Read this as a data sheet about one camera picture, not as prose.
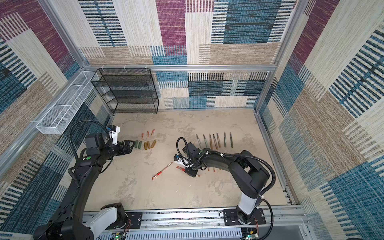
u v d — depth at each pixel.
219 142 1.02
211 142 1.02
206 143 1.02
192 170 0.78
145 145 0.99
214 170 0.89
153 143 1.02
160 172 0.89
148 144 1.01
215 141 1.02
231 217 0.73
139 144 1.03
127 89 1.08
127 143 0.72
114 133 0.70
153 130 1.08
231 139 1.02
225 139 1.02
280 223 0.72
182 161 0.80
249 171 0.50
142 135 1.06
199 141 1.02
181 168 0.89
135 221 0.73
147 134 1.06
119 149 0.70
